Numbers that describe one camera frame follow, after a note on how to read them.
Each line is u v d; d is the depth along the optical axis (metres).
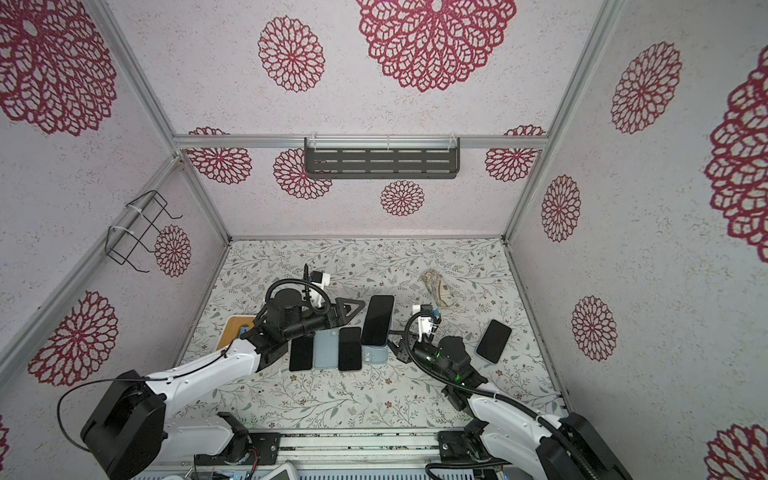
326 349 0.90
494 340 0.97
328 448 0.75
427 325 0.71
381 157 0.96
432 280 1.03
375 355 0.90
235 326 0.90
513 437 0.57
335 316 0.69
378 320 0.76
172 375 0.46
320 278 0.73
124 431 0.41
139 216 0.78
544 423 0.46
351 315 0.71
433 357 0.67
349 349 0.90
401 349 0.70
